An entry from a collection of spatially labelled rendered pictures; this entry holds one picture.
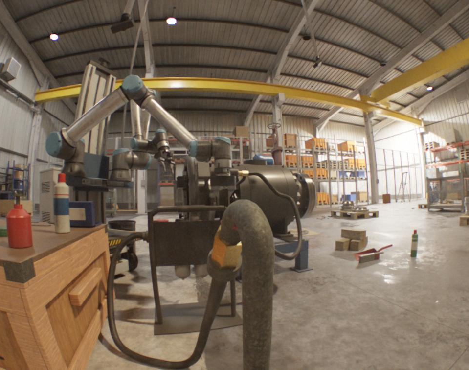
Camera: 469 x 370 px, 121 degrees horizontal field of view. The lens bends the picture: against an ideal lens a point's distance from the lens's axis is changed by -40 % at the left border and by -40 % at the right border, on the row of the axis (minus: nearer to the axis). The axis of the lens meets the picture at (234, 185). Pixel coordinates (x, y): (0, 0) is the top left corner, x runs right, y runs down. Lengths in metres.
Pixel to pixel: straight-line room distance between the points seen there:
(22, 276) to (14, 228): 0.17
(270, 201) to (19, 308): 1.62
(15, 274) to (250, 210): 0.50
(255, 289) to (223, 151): 0.96
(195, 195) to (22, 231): 1.11
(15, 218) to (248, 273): 0.59
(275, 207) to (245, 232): 1.54
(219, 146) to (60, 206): 0.80
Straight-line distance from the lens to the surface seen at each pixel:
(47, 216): 2.02
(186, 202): 1.85
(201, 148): 1.15
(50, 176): 1.96
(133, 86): 1.35
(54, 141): 1.49
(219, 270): 0.35
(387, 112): 15.33
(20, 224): 0.68
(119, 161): 1.90
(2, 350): 0.79
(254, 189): 1.68
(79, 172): 1.60
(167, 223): 0.99
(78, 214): 1.10
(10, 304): 0.61
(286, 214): 1.85
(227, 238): 0.30
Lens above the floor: 0.60
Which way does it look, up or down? 3 degrees up
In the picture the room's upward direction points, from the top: 1 degrees counter-clockwise
